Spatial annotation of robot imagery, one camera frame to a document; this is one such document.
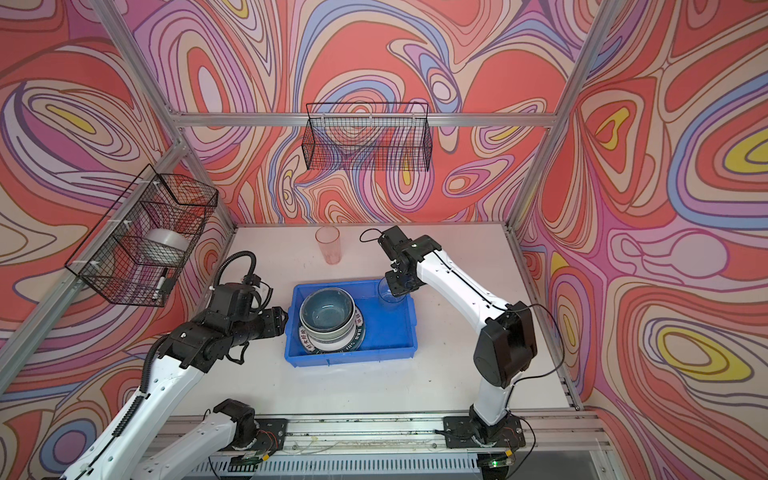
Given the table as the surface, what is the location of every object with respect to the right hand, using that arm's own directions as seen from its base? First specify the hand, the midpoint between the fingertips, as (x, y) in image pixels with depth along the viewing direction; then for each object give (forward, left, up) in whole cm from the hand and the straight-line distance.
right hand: (408, 292), depth 84 cm
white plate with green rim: (-6, +14, -10) cm, 18 cm away
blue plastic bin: (-3, +5, -15) cm, 17 cm away
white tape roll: (+3, +59, +20) cm, 62 cm away
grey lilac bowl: (-11, +21, -9) cm, 25 cm away
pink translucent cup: (+23, +25, -1) cm, 34 cm away
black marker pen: (-1, +62, +12) cm, 63 cm away
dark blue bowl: (-2, +24, -5) cm, 24 cm away
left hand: (-8, +33, +4) cm, 34 cm away
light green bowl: (-11, +21, -4) cm, 24 cm away
